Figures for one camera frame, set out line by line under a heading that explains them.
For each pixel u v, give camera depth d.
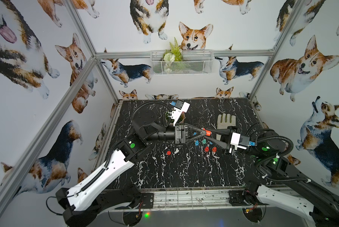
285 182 0.44
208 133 0.47
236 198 0.73
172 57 0.82
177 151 0.92
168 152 0.91
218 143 0.46
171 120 0.47
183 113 0.48
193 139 0.46
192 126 0.46
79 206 0.37
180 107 0.47
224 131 0.46
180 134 0.43
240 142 0.38
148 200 0.73
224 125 1.05
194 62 0.92
